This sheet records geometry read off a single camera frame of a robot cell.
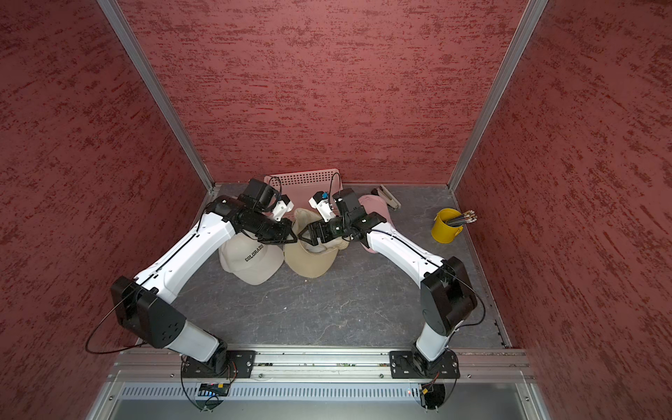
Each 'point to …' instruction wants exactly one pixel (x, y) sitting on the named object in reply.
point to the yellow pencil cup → (441, 231)
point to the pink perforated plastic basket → (301, 186)
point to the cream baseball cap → (248, 260)
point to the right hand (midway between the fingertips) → (309, 237)
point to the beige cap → (304, 257)
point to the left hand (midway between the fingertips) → (293, 245)
